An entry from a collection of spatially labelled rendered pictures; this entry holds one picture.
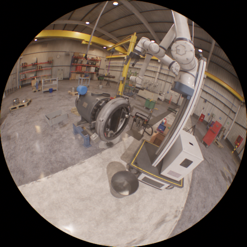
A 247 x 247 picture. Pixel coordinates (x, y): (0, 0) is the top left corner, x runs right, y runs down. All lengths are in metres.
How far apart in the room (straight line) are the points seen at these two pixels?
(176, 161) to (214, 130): 3.42
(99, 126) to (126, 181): 0.84
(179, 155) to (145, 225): 1.04
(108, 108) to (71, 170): 1.09
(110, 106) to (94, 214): 1.40
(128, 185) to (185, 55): 1.41
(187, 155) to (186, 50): 0.92
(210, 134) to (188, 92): 3.72
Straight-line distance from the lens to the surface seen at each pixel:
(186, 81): 0.72
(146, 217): 1.40
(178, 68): 1.04
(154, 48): 0.82
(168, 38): 0.98
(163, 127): 1.93
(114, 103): 1.10
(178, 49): 0.62
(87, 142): 1.62
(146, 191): 1.45
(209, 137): 4.35
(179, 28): 0.79
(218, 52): 11.22
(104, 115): 1.05
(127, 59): 0.89
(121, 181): 1.23
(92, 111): 1.36
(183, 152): 0.98
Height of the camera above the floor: 1.27
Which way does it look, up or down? 30 degrees down
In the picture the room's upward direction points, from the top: 15 degrees clockwise
